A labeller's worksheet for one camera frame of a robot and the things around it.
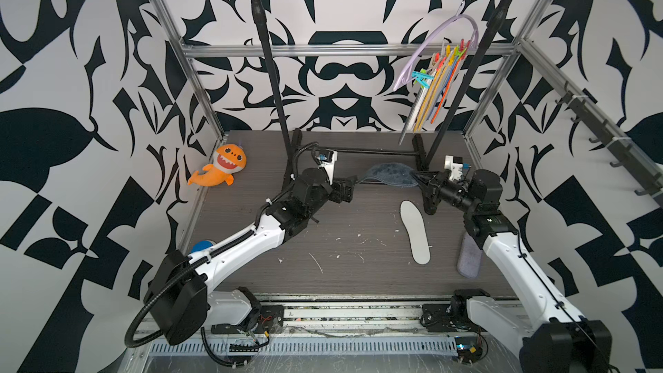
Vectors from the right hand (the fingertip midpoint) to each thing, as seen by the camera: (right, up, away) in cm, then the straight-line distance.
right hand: (410, 171), depth 73 cm
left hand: (-20, +1, +5) cm, 20 cm away
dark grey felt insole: (-4, -1, +4) cm, 5 cm away
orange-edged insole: (+7, -20, +19) cm, 29 cm away
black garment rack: (+18, +7, +38) cm, 42 cm away
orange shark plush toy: (-61, +3, +28) cm, 68 cm away
